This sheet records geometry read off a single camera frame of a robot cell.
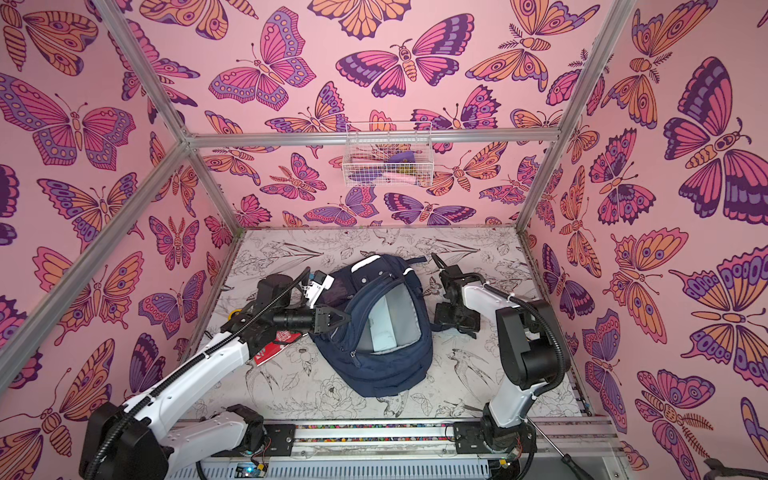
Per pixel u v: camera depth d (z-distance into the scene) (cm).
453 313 80
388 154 95
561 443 73
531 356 47
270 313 60
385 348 80
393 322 85
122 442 39
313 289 70
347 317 73
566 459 70
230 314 95
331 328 70
